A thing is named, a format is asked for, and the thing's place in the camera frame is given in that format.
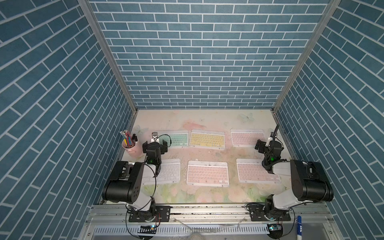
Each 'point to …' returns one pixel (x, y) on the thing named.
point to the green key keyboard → (175, 138)
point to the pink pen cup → (135, 151)
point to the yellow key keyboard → (208, 139)
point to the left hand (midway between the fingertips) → (158, 140)
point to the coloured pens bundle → (130, 141)
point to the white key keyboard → (169, 172)
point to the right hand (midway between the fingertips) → (268, 141)
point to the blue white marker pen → (299, 226)
